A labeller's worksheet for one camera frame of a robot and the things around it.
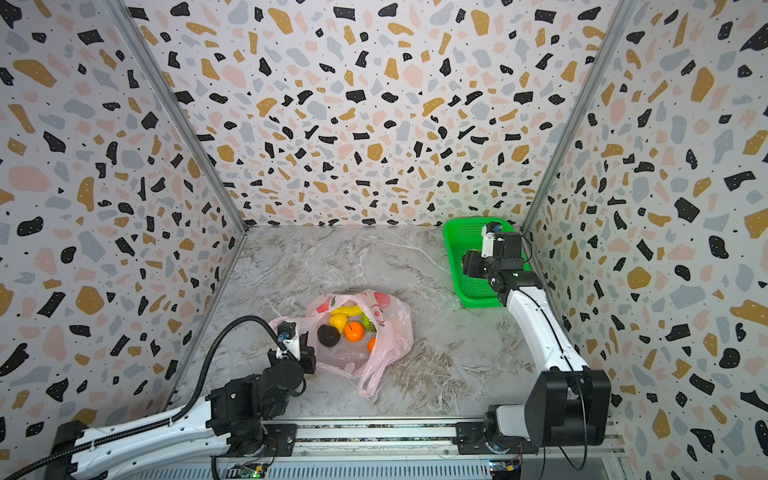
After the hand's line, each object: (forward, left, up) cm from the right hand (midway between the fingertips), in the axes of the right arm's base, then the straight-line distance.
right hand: (469, 251), depth 84 cm
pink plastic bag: (-15, +22, -12) cm, 29 cm away
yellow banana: (-8, +36, -20) cm, 42 cm away
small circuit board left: (-49, +54, -22) cm, 77 cm away
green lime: (-14, +29, -18) cm, 37 cm away
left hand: (-22, +42, -6) cm, 47 cm away
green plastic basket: (+31, -6, -26) cm, 41 cm away
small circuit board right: (-48, -7, -24) cm, 54 cm away
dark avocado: (-17, +40, -18) cm, 47 cm away
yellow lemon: (-13, +38, -19) cm, 44 cm away
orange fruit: (-16, +33, -19) cm, 41 cm away
